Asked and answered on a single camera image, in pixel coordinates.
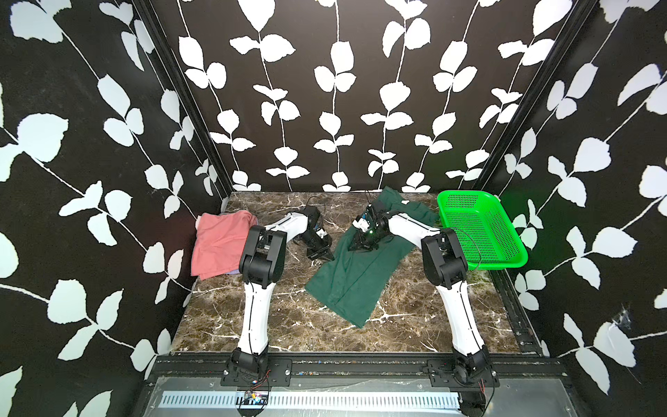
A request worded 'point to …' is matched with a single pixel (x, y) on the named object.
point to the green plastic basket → (488, 238)
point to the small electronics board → (254, 398)
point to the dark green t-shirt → (350, 282)
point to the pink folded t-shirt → (219, 241)
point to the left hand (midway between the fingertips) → (335, 254)
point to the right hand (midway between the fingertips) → (349, 244)
